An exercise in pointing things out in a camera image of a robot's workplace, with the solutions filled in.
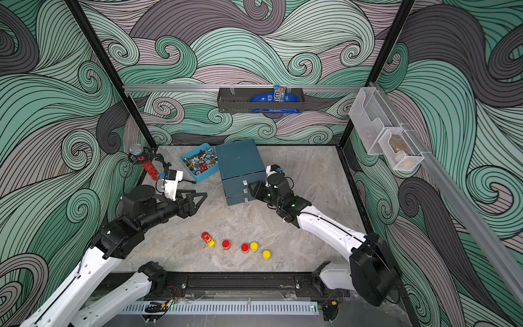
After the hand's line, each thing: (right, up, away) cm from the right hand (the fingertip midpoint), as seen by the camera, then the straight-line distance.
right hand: (252, 185), depth 80 cm
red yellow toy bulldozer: (-18, -23, +3) cm, 29 cm away
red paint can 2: (-3, -25, -1) cm, 25 cm away
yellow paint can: (+1, -24, -1) cm, 25 cm away
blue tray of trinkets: (-30, +10, +33) cm, 46 cm away
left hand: (-17, 0, -15) cm, 22 cm away
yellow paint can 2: (+6, -28, -1) cm, 28 cm away
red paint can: (-11, -24, +1) cm, 27 cm away
